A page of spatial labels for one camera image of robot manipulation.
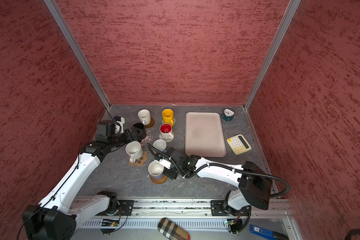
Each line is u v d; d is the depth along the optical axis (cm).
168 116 101
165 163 69
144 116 102
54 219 37
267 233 65
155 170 85
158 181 83
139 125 97
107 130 58
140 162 90
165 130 103
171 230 66
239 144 97
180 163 60
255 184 42
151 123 107
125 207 74
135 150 92
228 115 110
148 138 100
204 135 105
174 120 110
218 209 74
